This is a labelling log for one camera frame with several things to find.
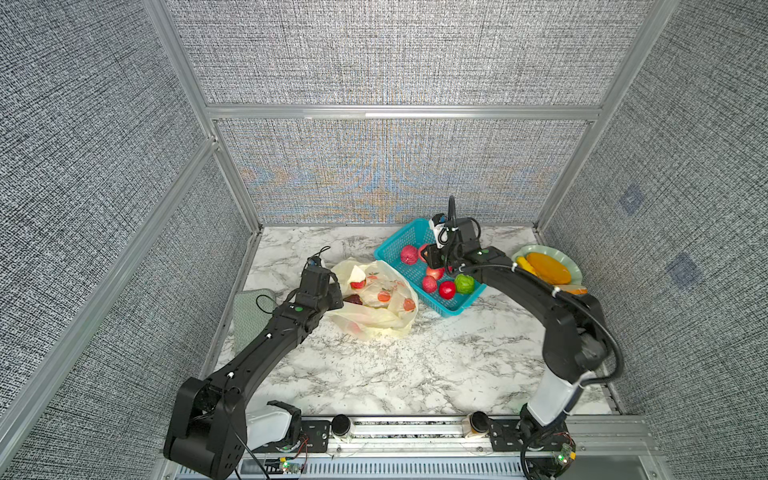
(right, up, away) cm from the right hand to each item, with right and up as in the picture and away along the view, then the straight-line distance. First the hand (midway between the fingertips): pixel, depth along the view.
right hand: (427, 242), depth 89 cm
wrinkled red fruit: (-22, -14, +11) cm, 28 cm away
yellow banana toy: (+34, -7, +11) cm, 36 cm away
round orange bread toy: (+41, -8, +9) cm, 43 cm away
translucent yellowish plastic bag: (-14, -19, +9) cm, 25 cm away
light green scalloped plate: (+51, -10, +11) cm, 53 cm away
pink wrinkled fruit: (-4, -4, +14) cm, 15 cm away
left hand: (-26, -13, -3) cm, 29 cm away
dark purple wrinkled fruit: (-22, -18, +5) cm, 29 cm away
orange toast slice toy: (+45, -14, +1) cm, 47 cm away
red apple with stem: (+2, -13, +8) cm, 16 cm away
